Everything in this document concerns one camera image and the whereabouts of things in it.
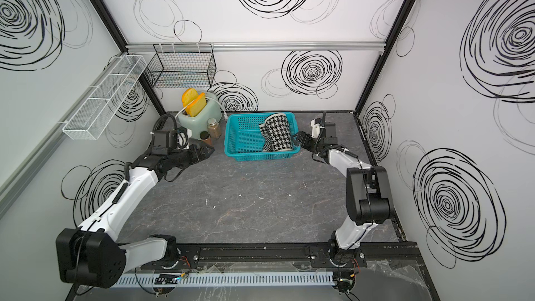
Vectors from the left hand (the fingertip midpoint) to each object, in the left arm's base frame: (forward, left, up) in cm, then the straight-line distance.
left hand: (206, 152), depth 82 cm
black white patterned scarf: (+18, -28, -8) cm, 34 cm away
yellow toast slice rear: (+30, +14, +3) cm, 33 cm away
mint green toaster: (+19, +10, -5) cm, 22 cm away
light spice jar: (+21, +3, -11) cm, 24 cm away
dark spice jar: (+16, +6, -10) cm, 19 cm away
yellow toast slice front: (+24, +9, +2) cm, 26 cm away
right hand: (+12, -39, -5) cm, 41 cm away
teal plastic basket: (+19, -12, -17) cm, 28 cm away
